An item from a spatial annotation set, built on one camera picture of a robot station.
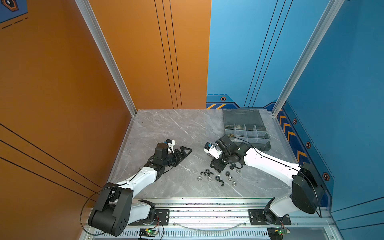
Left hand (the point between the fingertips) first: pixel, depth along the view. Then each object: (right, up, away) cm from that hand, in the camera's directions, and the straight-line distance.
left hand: (188, 152), depth 85 cm
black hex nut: (+23, -13, +3) cm, 26 cm away
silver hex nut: (+12, -15, 0) cm, 19 cm away
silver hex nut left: (+6, -15, 0) cm, 16 cm away
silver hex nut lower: (+24, -15, 0) cm, 28 cm away
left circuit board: (-19, -36, -14) cm, 43 cm away
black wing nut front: (+17, -16, +1) cm, 23 cm away
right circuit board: (+43, -35, -15) cm, 57 cm away
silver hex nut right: (+30, -12, +4) cm, 32 cm away
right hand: (+13, -5, -2) cm, 15 cm away
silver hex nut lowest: (+26, -17, -2) cm, 31 cm away
